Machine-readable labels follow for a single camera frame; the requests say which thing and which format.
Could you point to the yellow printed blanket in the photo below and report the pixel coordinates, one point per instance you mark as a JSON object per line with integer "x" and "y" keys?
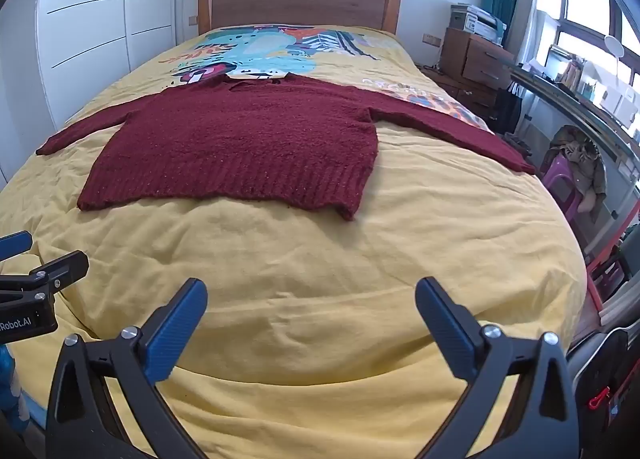
{"x": 320, "y": 259}

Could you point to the pink chair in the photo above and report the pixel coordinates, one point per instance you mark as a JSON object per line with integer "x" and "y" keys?
{"x": 562, "y": 186}

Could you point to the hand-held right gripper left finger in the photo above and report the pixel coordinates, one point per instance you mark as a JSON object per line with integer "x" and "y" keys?
{"x": 175, "y": 329}

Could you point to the pile of clothes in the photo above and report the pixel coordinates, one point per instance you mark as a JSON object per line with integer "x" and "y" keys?
{"x": 582, "y": 159}

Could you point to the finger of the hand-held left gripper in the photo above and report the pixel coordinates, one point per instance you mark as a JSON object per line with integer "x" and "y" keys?
{"x": 12, "y": 243}
{"x": 62, "y": 266}

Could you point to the maroon knit sweater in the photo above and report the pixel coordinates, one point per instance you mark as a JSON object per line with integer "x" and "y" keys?
{"x": 240, "y": 139}

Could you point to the grey printer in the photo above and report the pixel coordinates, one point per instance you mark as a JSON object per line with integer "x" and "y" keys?
{"x": 475, "y": 21}

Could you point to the person's left hand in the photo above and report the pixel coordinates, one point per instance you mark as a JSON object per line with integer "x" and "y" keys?
{"x": 10, "y": 384}

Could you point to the white round lamp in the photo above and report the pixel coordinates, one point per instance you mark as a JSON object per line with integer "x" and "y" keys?
{"x": 614, "y": 46}

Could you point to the black bag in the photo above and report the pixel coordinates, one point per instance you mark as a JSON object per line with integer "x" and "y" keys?
{"x": 507, "y": 109}

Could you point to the wooden headboard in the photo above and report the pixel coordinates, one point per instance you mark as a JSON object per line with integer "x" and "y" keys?
{"x": 300, "y": 6}

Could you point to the wooden dresser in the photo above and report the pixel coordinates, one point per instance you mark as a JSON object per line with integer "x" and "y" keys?
{"x": 475, "y": 66}

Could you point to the glass desk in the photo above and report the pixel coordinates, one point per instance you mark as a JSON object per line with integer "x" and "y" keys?
{"x": 575, "y": 104}

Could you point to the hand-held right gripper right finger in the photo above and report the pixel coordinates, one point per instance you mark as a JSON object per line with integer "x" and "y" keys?
{"x": 445, "y": 324}

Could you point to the white wardrobe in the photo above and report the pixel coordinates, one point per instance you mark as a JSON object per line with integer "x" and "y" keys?
{"x": 85, "y": 24}

